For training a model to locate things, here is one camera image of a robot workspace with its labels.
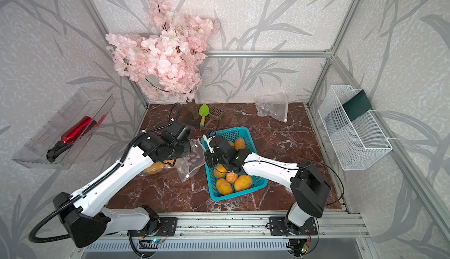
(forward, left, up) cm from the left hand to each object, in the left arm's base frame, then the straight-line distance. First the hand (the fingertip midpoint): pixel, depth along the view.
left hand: (188, 150), depth 76 cm
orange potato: (-3, -13, -14) cm, 19 cm away
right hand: (+1, -6, -5) cm, 8 cm away
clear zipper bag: (-7, -1, -1) cm, 7 cm away
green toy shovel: (+41, 0, -20) cm, 46 cm away
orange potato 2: (-7, -19, -14) cm, 25 cm away
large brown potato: (-9, -25, -14) cm, 30 cm away
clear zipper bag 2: (+47, -49, -19) cm, 70 cm away
